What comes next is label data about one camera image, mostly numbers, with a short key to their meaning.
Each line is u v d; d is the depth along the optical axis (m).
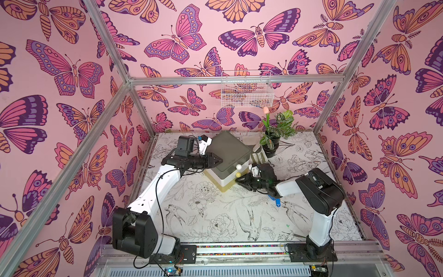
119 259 1.86
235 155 0.82
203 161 0.70
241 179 0.90
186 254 0.74
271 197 0.90
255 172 0.89
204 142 0.73
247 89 0.95
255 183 0.85
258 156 1.06
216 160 0.76
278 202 0.90
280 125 0.88
